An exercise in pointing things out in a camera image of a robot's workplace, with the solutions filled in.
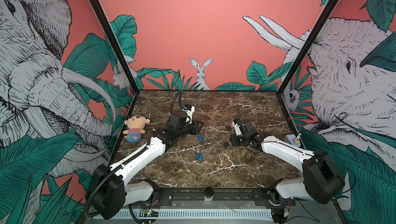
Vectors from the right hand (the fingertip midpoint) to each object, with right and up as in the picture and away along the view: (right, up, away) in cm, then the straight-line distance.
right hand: (229, 137), depth 87 cm
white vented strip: (-16, -32, -17) cm, 40 cm away
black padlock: (-1, -5, +5) cm, 8 cm away
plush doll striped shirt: (-56, +7, +5) cm, 57 cm away
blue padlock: (-17, -2, +8) cm, 18 cm away
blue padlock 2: (-17, -11, -1) cm, 20 cm away
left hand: (-15, +10, -9) cm, 21 cm away
